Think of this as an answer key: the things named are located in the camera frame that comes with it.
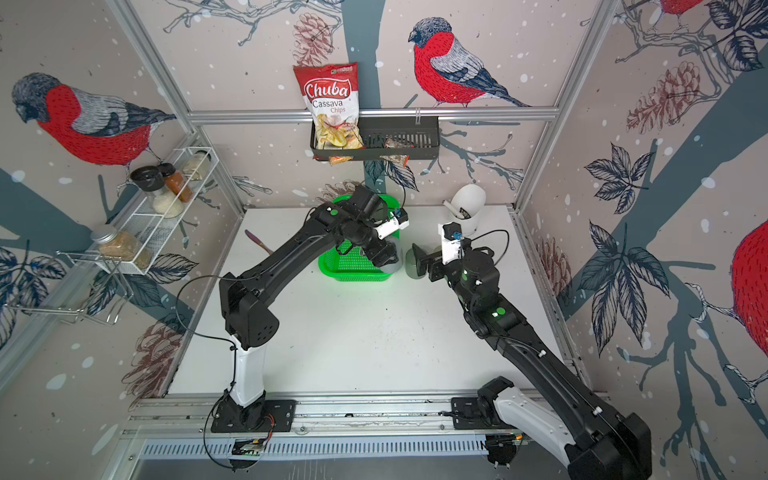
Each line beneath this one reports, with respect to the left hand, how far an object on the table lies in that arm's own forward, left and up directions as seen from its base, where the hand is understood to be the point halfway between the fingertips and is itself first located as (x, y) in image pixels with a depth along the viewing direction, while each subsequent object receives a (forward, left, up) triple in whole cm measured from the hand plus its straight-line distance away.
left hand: (394, 242), depth 82 cm
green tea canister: (+2, -5, -15) cm, 17 cm away
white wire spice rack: (-18, +64, +10) cm, 67 cm away
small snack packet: (+30, +1, +12) cm, 33 cm away
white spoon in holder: (+23, -23, -13) cm, 35 cm away
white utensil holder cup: (+28, -28, -11) cm, 41 cm away
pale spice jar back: (+18, +57, +12) cm, 61 cm away
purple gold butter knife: (+19, +53, -24) cm, 61 cm away
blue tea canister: (-6, -1, -2) cm, 7 cm away
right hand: (-4, -9, +8) cm, 13 cm away
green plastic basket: (+7, +14, -23) cm, 27 cm away
